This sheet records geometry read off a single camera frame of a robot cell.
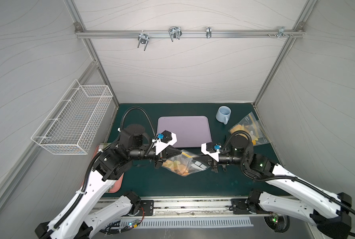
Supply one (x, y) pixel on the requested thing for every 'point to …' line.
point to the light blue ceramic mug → (223, 114)
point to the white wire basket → (76, 124)
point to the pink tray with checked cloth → (117, 186)
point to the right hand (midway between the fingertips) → (193, 154)
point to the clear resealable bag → (263, 137)
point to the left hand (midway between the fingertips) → (178, 152)
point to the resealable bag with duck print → (185, 164)
